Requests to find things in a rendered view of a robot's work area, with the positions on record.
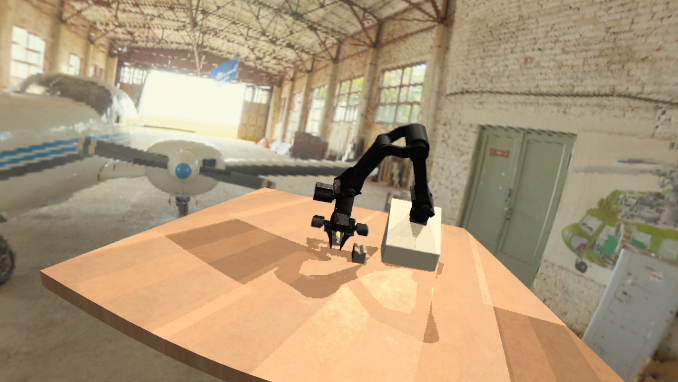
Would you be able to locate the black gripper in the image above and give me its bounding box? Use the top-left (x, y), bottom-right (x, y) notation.
top-left (310, 204), bottom-right (369, 250)

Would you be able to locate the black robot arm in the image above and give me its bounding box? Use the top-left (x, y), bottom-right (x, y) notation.
top-left (313, 123), bottom-right (435, 234)

